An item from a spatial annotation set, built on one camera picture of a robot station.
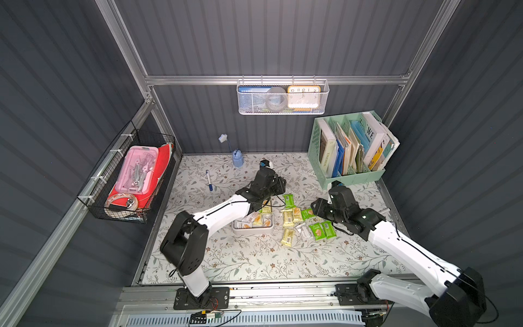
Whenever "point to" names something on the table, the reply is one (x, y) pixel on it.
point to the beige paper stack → (351, 144)
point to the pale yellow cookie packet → (257, 220)
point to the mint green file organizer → (314, 154)
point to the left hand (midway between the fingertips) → (282, 181)
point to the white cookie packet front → (246, 223)
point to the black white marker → (385, 210)
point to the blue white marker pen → (210, 184)
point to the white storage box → (254, 231)
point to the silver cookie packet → (304, 231)
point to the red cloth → (163, 155)
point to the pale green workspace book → (327, 146)
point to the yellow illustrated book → (376, 156)
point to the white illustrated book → (374, 135)
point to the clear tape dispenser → (132, 204)
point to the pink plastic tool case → (137, 173)
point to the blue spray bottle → (238, 159)
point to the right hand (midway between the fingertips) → (318, 204)
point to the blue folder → (338, 165)
